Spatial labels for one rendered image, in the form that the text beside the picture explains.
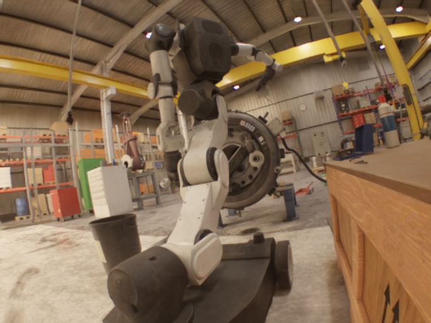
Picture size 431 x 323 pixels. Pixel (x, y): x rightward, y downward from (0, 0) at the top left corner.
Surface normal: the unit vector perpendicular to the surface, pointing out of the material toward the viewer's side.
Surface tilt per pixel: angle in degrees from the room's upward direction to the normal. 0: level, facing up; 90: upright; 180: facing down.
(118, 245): 93
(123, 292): 73
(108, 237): 93
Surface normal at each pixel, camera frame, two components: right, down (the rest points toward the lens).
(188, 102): -0.37, 0.09
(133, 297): -0.16, -0.31
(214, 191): -0.43, -0.28
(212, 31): 0.58, -0.12
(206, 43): 0.61, 0.13
